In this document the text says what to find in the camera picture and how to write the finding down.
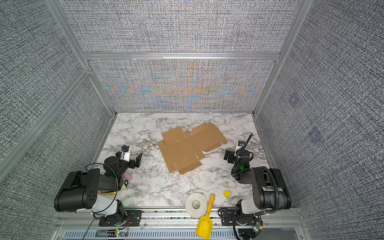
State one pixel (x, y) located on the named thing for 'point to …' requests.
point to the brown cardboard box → (182, 150)
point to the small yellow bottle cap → (227, 193)
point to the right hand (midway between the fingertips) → (234, 150)
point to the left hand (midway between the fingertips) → (133, 152)
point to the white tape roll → (196, 205)
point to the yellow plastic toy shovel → (204, 226)
